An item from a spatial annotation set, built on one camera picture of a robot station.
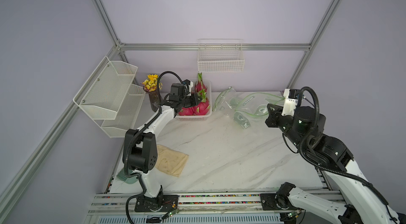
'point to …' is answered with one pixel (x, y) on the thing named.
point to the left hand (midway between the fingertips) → (201, 100)
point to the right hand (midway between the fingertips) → (267, 108)
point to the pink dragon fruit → (200, 89)
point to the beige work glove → (171, 161)
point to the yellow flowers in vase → (151, 85)
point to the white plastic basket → (208, 83)
